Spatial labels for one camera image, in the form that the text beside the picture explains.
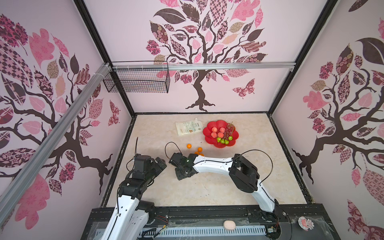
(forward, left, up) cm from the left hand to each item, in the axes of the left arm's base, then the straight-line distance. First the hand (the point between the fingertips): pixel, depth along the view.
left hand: (160, 168), depth 78 cm
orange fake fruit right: (+18, -22, -11) cm, 30 cm away
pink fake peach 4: (+28, -37, -9) cm, 47 cm away
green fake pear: (+25, -35, -9) cm, 44 cm away
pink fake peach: (+33, -33, -9) cm, 48 cm away
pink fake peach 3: (+29, -32, -9) cm, 44 cm away
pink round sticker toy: (-24, -71, -7) cm, 75 cm away
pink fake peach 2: (+33, -38, -8) cm, 51 cm away
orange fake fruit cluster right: (+15, -23, -12) cm, 30 cm away
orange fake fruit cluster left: (+15, -20, -10) cm, 27 cm away
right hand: (+1, -9, -11) cm, 15 cm away
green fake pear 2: (+24, -38, -9) cm, 45 cm away
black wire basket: (+75, +29, +4) cm, 81 cm away
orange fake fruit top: (+21, -14, -11) cm, 28 cm away
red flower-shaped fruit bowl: (+32, -27, -10) cm, 43 cm away
